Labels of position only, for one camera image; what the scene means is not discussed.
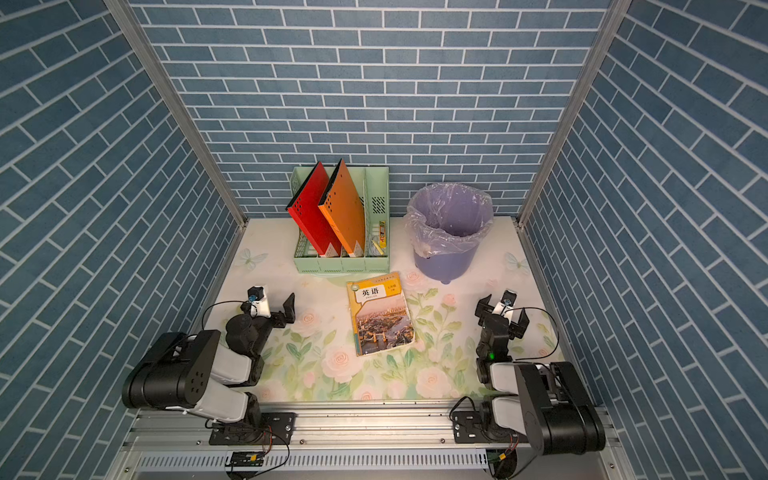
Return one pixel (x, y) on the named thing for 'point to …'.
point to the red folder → (305, 209)
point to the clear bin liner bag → (445, 220)
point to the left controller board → (247, 459)
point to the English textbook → (379, 315)
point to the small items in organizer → (382, 238)
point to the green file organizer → (372, 185)
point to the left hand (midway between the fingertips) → (284, 293)
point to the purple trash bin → (447, 270)
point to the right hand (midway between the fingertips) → (509, 303)
